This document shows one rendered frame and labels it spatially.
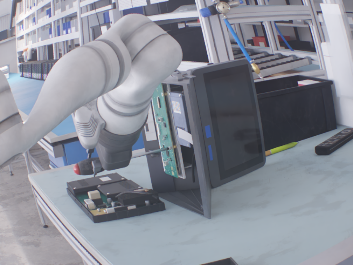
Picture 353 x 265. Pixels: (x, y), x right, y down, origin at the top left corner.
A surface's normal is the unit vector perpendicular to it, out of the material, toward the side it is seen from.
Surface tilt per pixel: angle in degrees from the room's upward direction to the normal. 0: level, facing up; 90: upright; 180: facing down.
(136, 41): 75
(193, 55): 90
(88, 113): 57
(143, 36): 64
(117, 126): 134
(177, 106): 90
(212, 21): 90
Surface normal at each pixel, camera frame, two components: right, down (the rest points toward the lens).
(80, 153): 0.34, 0.10
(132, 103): 0.11, 0.87
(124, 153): 0.39, 0.66
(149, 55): -0.23, -0.01
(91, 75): 0.81, -0.07
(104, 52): 0.57, -0.55
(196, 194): -0.17, -0.97
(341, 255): 0.04, -0.80
